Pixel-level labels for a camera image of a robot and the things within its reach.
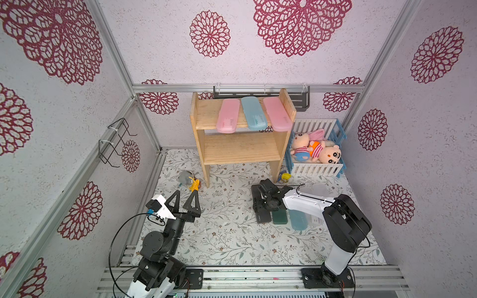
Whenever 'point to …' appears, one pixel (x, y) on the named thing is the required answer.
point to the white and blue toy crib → (335, 135)
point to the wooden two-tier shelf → (242, 146)
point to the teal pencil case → (299, 220)
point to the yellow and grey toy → (187, 177)
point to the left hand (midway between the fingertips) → (189, 192)
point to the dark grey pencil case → (263, 214)
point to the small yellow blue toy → (284, 176)
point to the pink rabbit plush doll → (300, 143)
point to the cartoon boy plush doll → (322, 154)
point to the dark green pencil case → (279, 216)
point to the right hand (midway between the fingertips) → (263, 206)
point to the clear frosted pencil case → (320, 190)
